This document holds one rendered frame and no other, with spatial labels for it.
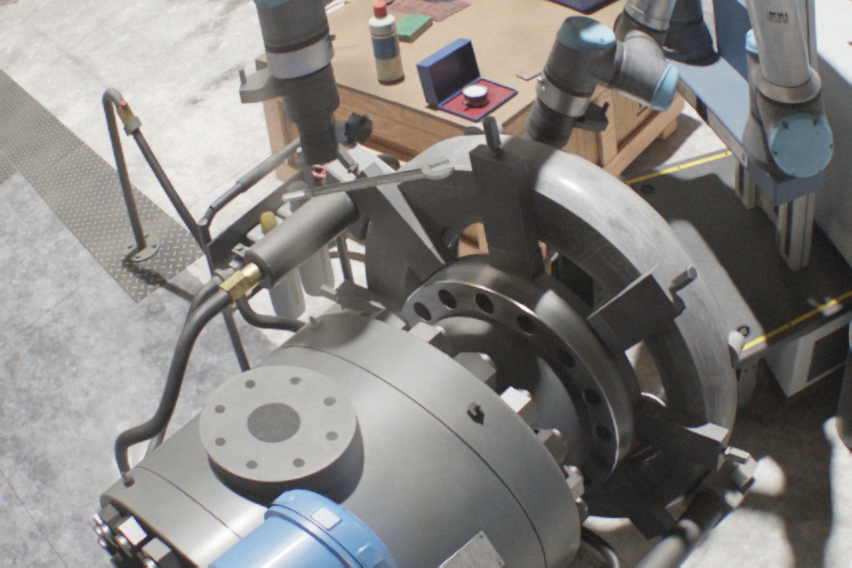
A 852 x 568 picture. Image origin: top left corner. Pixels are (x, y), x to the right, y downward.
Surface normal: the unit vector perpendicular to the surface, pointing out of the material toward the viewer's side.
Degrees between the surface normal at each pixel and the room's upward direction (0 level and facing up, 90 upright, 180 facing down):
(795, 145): 95
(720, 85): 0
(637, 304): 90
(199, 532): 6
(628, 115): 90
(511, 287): 1
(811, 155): 95
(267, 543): 11
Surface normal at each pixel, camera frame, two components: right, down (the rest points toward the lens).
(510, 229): -0.66, 0.54
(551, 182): -0.40, -0.33
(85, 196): -0.13, -0.77
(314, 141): -0.02, 0.28
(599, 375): 0.49, -0.23
